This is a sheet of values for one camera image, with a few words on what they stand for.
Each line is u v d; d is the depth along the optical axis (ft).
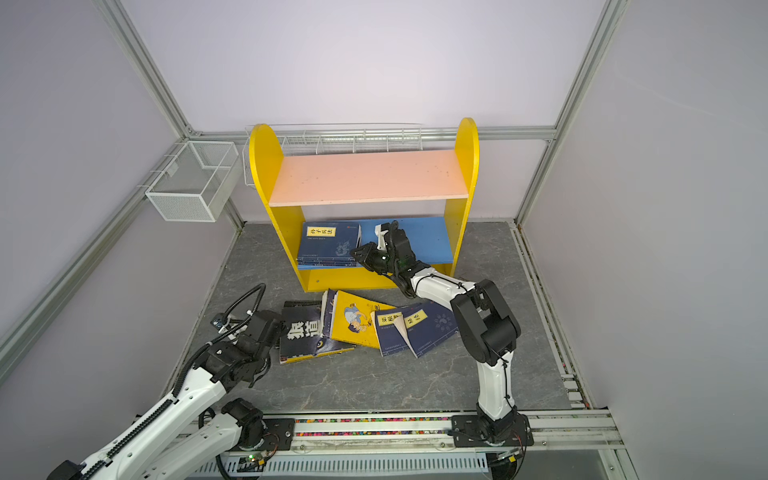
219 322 2.15
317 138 3.02
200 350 1.81
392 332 2.86
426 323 2.99
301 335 2.77
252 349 1.92
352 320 2.78
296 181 2.48
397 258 2.38
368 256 2.62
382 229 2.83
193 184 3.24
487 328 1.67
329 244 3.05
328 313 2.72
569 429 2.49
